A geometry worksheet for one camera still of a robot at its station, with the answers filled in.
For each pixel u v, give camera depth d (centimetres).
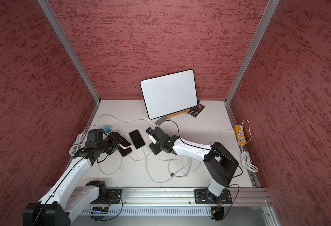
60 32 80
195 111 111
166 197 76
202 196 74
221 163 47
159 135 66
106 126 99
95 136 62
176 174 81
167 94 100
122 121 107
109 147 71
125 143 84
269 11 72
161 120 107
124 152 91
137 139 95
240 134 95
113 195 74
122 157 87
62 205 42
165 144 64
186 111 109
